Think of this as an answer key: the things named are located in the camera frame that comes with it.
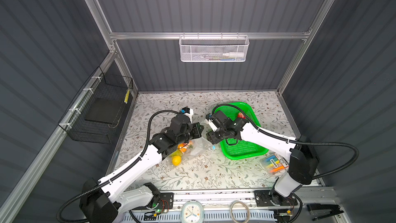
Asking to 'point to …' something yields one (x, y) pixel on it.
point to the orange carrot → (182, 146)
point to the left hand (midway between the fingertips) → (205, 126)
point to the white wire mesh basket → (214, 48)
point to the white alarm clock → (192, 211)
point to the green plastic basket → (242, 149)
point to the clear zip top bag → (186, 150)
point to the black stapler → (324, 210)
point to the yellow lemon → (176, 160)
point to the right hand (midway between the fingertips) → (213, 136)
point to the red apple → (241, 115)
